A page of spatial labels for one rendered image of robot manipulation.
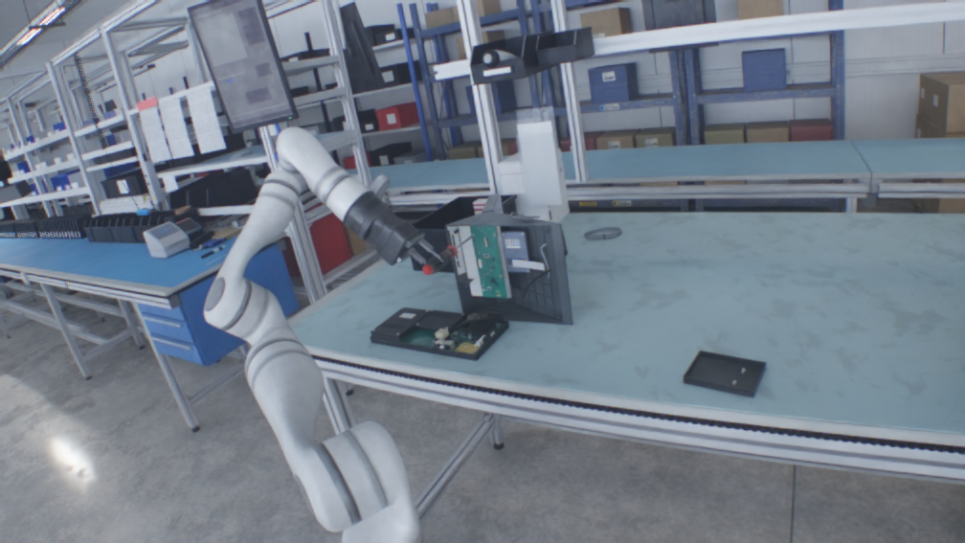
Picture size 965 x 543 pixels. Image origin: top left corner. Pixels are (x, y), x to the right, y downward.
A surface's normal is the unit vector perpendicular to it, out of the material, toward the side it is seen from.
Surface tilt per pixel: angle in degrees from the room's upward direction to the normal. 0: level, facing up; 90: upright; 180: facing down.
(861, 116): 90
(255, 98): 101
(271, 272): 90
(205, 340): 90
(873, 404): 0
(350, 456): 24
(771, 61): 90
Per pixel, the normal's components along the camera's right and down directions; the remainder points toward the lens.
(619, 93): -0.48, 0.39
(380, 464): 0.35, -0.37
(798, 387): -0.18, -0.92
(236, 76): -0.04, 0.53
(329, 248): 0.86, 0.03
